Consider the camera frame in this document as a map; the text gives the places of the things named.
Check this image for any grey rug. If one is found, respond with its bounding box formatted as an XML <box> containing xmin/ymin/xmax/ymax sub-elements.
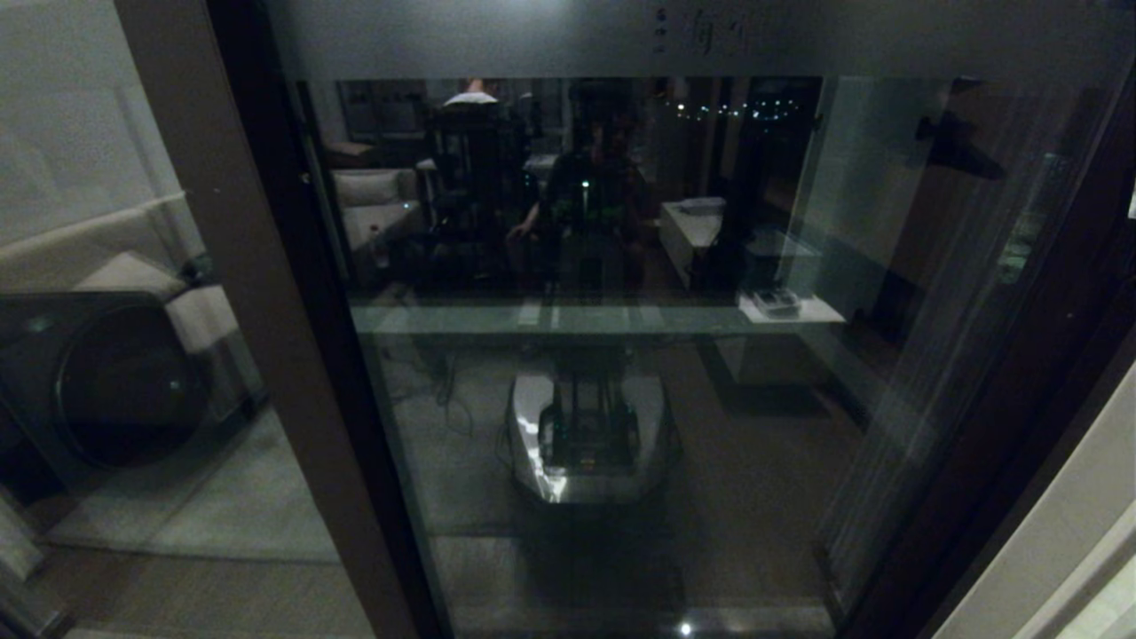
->
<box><xmin>40</xmin><ymin>408</ymin><xmax>343</xmax><ymax>566</ymax></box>

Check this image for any beige sofa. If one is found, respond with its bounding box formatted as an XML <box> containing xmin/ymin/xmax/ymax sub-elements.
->
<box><xmin>0</xmin><ymin>195</ymin><xmax>264</xmax><ymax>422</ymax></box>

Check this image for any beige sofa cushion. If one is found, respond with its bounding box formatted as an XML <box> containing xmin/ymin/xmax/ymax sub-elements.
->
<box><xmin>75</xmin><ymin>252</ymin><xmax>187</xmax><ymax>301</ymax></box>

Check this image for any brown framed fixed glass panel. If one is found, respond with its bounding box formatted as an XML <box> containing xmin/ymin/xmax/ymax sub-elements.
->
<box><xmin>0</xmin><ymin>0</ymin><xmax>449</xmax><ymax>639</ymax></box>

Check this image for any dark outer door frame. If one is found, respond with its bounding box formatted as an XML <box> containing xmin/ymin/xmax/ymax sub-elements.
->
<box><xmin>843</xmin><ymin>302</ymin><xmax>1136</xmax><ymax>639</ymax></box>

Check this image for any brown framed glass sliding door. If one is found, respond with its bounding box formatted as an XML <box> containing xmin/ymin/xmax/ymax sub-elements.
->
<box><xmin>213</xmin><ymin>0</ymin><xmax>1136</xmax><ymax>639</ymax></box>

